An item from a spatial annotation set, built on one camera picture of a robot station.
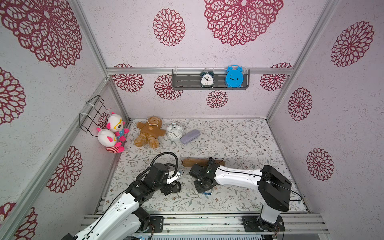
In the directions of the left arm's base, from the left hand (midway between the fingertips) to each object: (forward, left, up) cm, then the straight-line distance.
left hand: (170, 175), depth 80 cm
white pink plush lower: (+17, +35, +10) cm, 41 cm away
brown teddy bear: (+33, +17, -3) cm, 37 cm away
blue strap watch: (-7, -21, -9) cm, 24 cm away
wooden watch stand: (+10, -10, -3) cm, 14 cm away
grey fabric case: (+32, -10, -8) cm, 34 cm away
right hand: (-4, -15, -8) cm, 17 cm away
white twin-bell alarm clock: (+32, 0, -2) cm, 32 cm away
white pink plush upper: (+30, +36, +8) cm, 48 cm away
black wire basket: (+20, +40, +23) cm, 50 cm away
